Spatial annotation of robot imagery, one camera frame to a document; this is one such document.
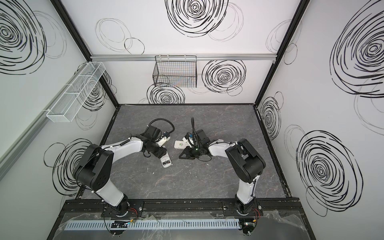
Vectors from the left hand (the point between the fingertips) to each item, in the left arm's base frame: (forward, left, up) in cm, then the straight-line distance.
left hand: (163, 150), depth 94 cm
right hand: (-7, -11, +5) cm, 14 cm away
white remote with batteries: (+5, -10, 0) cm, 11 cm away
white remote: (-7, -3, 0) cm, 7 cm away
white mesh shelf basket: (+5, +43, +33) cm, 54 cm away
